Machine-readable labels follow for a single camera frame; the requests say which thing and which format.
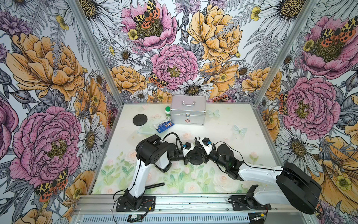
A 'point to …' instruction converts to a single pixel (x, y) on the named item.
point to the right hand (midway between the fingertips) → (197, 148)
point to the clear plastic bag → (148, 129)
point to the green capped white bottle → (168, 113)
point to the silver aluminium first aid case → (188, 109)
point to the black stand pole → (154, 185)
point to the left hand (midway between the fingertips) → (198, 155)
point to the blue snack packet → (164, 126)
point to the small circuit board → (135, 217)
